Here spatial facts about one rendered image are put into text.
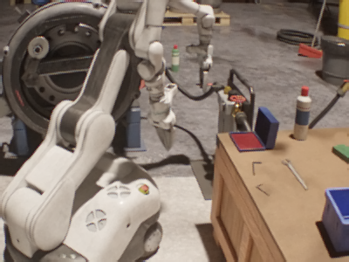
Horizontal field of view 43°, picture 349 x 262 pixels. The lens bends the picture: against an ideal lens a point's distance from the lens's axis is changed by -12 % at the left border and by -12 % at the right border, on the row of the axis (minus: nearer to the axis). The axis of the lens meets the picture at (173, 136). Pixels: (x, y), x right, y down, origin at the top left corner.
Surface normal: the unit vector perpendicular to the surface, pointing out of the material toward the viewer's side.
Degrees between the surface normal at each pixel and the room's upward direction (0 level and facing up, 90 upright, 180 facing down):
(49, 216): 88
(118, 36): 59
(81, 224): 38
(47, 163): 25
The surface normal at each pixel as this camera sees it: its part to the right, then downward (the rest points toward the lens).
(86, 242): -0.35, -0.52
